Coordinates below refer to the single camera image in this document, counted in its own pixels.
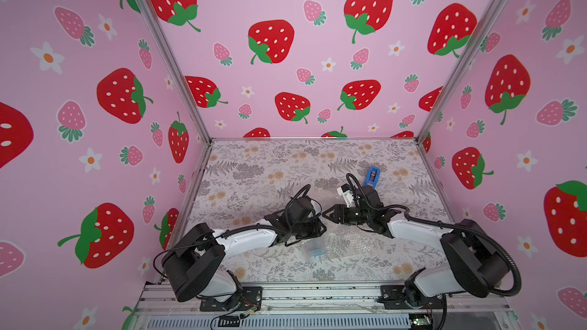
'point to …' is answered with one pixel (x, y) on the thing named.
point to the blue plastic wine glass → (314, 249)
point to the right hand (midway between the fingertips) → (323, 219)
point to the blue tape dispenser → (368, 182)
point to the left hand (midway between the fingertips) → (328, 229)
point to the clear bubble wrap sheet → (342, 241)
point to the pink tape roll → (373, 175)
